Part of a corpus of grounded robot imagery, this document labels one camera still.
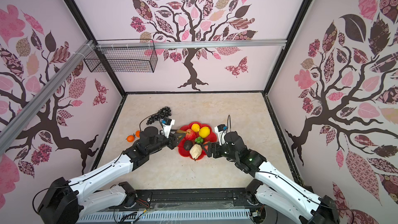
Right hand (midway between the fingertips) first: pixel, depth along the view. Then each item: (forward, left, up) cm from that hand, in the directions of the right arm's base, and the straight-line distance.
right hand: (207, 144), depth 74 cm
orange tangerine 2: (+13, +47, -15) cm, 51 cm away
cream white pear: (+1, +6, -11) cm, 12 cm away
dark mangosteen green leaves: (+8, +5, -11) cm, 14 cm away
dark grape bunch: (+30, +29, -13) cm, 44 cm away
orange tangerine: (+15, +43, -14) cm, 48 cm away
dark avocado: (+5, +11, -10) cm, 16 cm away
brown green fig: (+7, +14, +2) cm, 15 cm away
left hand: (+6, +13, -1) cm, 14 cm away
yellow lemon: (+14, +1, -12) cm, 18 cm away
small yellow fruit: (+17, +7, -11) cm, 21 cm away
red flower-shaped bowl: (+11, -3, -13) cm, 17 cm away
